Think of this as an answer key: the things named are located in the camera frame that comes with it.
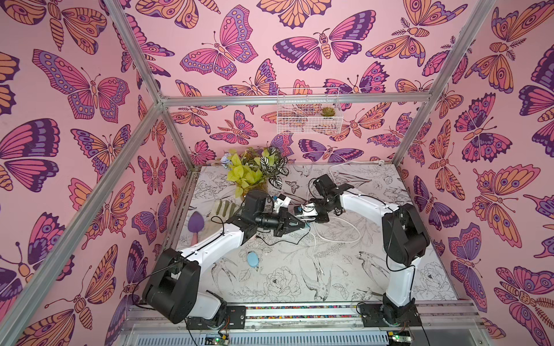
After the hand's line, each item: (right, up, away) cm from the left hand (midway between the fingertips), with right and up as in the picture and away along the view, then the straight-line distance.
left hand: (305, 226), depth 73 cm
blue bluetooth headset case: (-20, -16, +14) cm, 29 cm away
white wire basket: (+4, +47, +22) cm, 52 cm away
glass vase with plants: (-21, +20, +19) cm, 35 cm away
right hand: (+5, +2, +22) cm, 23 cm away
